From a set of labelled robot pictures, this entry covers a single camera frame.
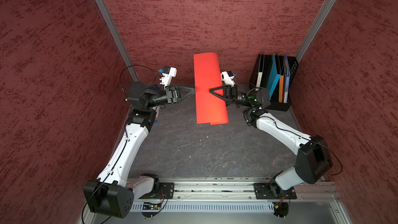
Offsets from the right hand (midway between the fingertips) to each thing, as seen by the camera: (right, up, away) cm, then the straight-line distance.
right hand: (208, 97), depth 58 cm
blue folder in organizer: (+46, +13, +29) cm, 56 cm away
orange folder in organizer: (+46, +5, +34) cm, 57 cm away
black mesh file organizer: (+48, -5, +48) cm, 69 cm away
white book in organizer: (+32, +17, +31) cm, 48 cm away
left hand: (-6, +1, -1) cm, 6 cm away
